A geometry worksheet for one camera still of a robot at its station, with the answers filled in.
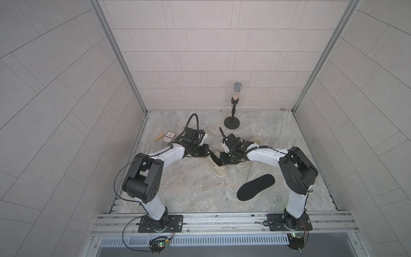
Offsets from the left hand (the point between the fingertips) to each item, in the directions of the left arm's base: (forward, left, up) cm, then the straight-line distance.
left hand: (212, 150), depth 90 cm
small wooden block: (+13, +35, -5) cm, 37 cm away
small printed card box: (+11, +27, -3) cm, 30 cm away
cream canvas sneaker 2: (+9, -26, -1) cm, 27 cm away
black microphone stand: (+25, -13, -4) cm, 29 cm away
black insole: (-20, -19, -5) cm, 28 cm away
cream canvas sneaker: (-12, -4, 0) cm, 12 cm away
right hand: (-5, -4, -5) cm, 8 cm away
